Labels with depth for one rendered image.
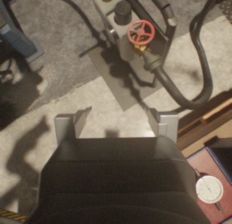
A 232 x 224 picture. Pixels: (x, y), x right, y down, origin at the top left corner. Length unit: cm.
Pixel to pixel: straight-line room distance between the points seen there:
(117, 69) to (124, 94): 15
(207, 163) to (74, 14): 109
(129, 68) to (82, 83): 28
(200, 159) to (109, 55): 75
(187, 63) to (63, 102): 73
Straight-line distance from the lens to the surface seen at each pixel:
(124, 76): 96
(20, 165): 114
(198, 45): 105
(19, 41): 110
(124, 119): 91
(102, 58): 102
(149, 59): 49
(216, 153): 46
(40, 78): 112
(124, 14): 51
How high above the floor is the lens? 91
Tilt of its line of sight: 78 degrees down
